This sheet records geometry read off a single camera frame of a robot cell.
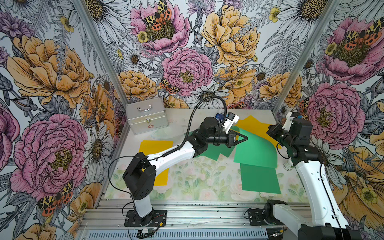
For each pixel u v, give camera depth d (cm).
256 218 74
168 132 109
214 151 99
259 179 87
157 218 74
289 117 65
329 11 73
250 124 119
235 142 66
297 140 53
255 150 75
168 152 51
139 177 45
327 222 38
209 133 59
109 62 92
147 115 100
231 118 64
